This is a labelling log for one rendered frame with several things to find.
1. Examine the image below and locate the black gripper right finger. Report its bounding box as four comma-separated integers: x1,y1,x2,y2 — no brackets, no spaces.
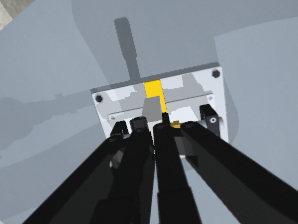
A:
151,95,298,224

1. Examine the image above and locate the white mounting plate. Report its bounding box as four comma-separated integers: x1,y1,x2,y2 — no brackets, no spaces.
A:
92,66,229,143

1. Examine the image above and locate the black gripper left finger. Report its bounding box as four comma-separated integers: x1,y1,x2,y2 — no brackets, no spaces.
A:
22,97,156,224

